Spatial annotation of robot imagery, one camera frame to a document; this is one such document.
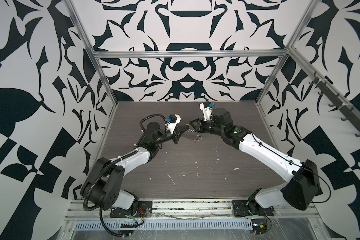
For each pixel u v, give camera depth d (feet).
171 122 2.20
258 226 2.33
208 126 2.14
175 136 2.28
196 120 2.35
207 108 2.24
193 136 2.95
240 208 2.44
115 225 2.31
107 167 1.41
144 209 2.39
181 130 2.49
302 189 1.32
